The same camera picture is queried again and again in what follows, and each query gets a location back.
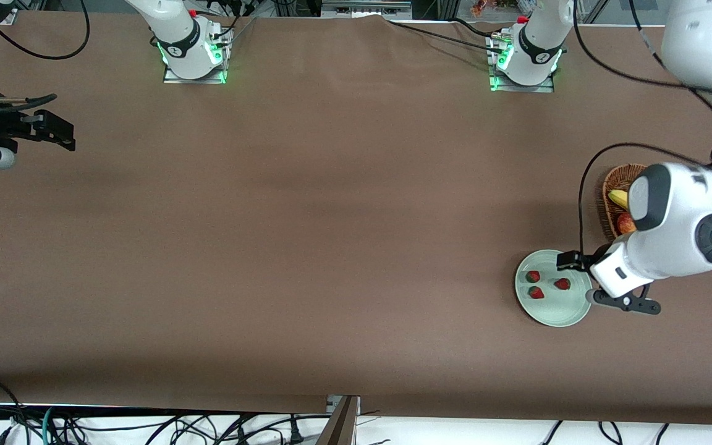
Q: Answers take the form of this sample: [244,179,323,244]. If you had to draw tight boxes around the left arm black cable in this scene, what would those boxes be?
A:
[569,0,712,253]

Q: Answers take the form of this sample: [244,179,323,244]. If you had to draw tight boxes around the grey metal box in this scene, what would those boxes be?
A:
[321,0,412,19]

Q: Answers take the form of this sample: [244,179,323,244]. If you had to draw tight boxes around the long black table cable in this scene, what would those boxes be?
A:
[386,20,506,55]

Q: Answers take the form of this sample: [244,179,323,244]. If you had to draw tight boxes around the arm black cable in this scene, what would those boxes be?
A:
[0,0,91,107]
[569,0,712,253]

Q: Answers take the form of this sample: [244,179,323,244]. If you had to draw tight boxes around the aluminium camera post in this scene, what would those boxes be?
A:
[316,394,362,445]

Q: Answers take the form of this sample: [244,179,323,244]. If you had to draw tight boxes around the short black table cable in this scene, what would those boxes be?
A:
[451,17,511,41]

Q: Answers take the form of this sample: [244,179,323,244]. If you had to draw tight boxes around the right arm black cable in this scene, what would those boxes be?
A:
[0,0,91,107]

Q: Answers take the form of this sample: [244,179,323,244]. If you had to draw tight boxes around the table cover cloth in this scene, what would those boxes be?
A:
[0,9,712,427]

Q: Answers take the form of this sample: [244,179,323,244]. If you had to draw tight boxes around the pale green round plate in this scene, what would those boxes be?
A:
[514,249,593,328]

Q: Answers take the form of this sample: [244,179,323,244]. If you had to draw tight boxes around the colourful toy pile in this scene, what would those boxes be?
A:
[470,0,517,17]

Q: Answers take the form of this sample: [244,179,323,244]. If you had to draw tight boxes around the brown wicker basket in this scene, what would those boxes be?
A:
[602,164,648,242]

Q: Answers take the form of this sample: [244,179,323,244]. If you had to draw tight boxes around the black tangled cable bundle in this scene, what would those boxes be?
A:
[53,413,224,445]
[226,413,308,445]

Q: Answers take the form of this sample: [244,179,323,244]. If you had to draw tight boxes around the black base cable bundle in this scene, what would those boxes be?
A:
[198,0,258,47]

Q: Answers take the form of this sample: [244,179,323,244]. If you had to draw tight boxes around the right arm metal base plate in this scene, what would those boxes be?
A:
[163,28,228,84]

